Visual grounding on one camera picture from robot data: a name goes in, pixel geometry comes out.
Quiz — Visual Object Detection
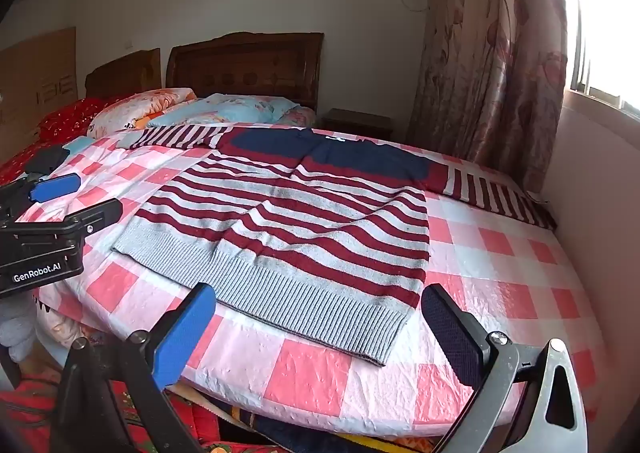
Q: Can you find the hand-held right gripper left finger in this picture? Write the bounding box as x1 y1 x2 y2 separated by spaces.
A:
52 282 218 453

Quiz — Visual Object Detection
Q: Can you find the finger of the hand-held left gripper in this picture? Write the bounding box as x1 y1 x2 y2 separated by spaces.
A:
11 173 82 204
62 198 124 238

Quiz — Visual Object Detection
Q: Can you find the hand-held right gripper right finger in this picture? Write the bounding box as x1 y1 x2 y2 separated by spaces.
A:
421 283 590 453

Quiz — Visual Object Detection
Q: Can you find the striped knit sweater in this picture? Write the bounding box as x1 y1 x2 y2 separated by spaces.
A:
112 126 558 368

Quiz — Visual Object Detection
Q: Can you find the red dotted quilt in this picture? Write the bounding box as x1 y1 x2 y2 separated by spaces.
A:
0 96 126 184

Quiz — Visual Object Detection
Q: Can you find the pink checkered bed sheet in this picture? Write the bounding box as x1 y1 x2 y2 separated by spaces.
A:
15 133 608 439

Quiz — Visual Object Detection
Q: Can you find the brown cardboard sheet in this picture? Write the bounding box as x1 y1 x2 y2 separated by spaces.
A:
0 26 77 164

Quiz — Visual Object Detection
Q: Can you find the orange pink cartoon pillow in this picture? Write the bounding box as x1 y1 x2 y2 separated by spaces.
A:
87 87 197 138

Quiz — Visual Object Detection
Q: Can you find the small wooden headboard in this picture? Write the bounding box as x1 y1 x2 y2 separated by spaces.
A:
84 48 162 100

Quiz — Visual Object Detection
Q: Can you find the dark blue cloth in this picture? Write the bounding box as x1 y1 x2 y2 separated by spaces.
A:
220 403 361 453

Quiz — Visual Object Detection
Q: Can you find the red patterned cloth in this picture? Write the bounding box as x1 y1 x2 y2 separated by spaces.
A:
0 378 281 453

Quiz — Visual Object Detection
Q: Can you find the light blue floral pillow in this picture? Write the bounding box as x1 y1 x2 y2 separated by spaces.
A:
147 93 301 129

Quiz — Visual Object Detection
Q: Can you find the large wooden headboard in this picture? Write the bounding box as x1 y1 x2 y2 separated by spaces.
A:
166 32 325 111

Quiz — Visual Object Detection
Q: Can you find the pale pink pillow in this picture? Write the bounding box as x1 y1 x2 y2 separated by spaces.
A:
279 104 317 128

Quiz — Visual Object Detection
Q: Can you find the dark wooden nightstand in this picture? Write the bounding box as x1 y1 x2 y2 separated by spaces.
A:
320 108 393 140

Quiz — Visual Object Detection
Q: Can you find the floral curtain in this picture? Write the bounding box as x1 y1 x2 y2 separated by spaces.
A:
407 0 571 194

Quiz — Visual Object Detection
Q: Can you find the window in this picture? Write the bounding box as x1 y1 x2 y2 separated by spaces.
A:
560 0 640 115

